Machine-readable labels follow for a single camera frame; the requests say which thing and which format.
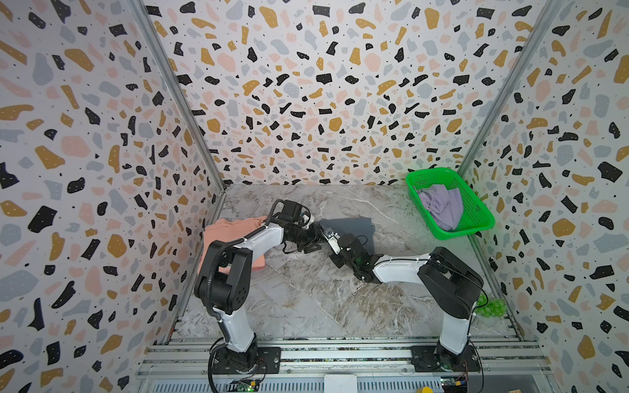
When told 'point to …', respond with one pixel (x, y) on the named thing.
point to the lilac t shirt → (445, 205)
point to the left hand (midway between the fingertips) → (329, 238)
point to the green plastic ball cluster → (495, 307)
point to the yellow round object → (425, 390)
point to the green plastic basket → (475, 215)
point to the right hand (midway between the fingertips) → (329, 239)
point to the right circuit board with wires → (455, 385)
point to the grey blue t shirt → (357, 227)
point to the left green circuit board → (245, 388)
